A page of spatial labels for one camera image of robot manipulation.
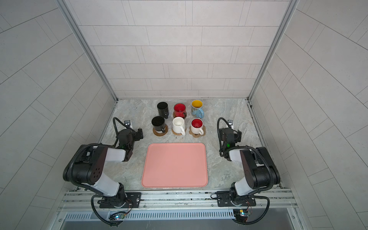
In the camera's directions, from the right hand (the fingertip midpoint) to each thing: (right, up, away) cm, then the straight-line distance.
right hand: (229, 128), depth 94 cm
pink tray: (-35, -20, -12) cm, 42 cm away
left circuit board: (-59, -36, -29) cm, 76 cm away
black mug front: (-48, +3, +2) cm, 48 cm away
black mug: (-45, +12, +5) cm, 47 cm away
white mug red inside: (-22, +1, +3) cm, 22 cm away
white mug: (-34, +2, +2) cm, 34 cm away
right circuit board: (-2, -38, -26) cm, 46 cm away
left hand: (-62, +2, 0) cm, 62 cm away
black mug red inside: (-34, +12, +10) cm, 37 cm away
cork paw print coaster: (-22, -5, +1) cm, 22 cm away
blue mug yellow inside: (-22, +13, +4) cm, 25 cm away
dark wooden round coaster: (-47, -3, +1) cm, 47 cm away
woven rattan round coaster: (-34, -4, +1) cm, 35 cm away
